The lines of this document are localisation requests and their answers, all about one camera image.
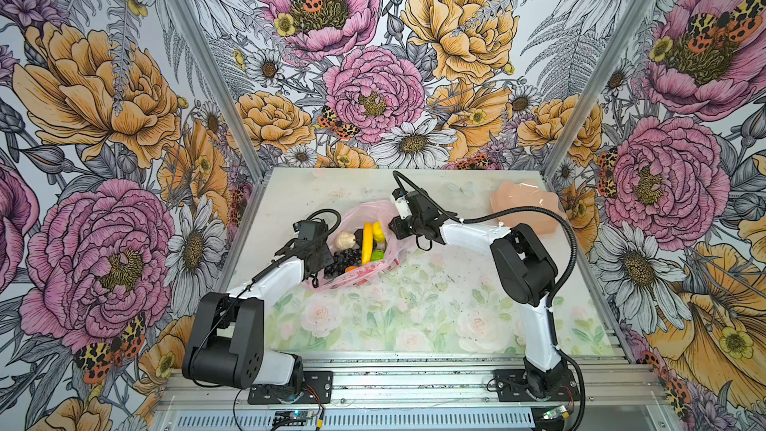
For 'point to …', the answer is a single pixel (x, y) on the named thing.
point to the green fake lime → (377, 255)
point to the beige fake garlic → (344, 240)
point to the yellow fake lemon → (378, 232)
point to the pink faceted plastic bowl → (523, 193)
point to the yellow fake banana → (367, 242)
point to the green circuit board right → (559, 412)
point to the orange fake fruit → (347, 269)
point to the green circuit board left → (293, 414)
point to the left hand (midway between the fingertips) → (320, 265)
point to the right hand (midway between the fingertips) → (395, 231)
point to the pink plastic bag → (353, 217)
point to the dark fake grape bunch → (343, 259)
